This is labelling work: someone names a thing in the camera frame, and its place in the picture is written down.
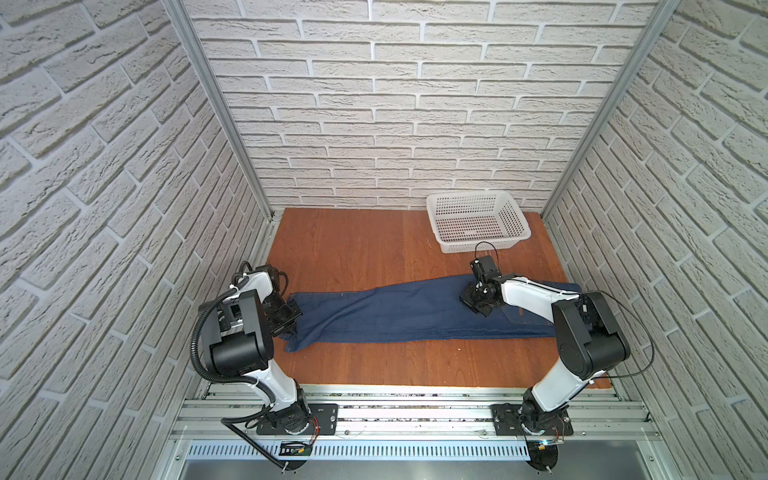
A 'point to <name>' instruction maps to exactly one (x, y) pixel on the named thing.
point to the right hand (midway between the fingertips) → (464, 299)
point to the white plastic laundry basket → (462, 220)
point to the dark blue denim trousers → (425, 310)
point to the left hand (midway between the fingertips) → (295, 325)
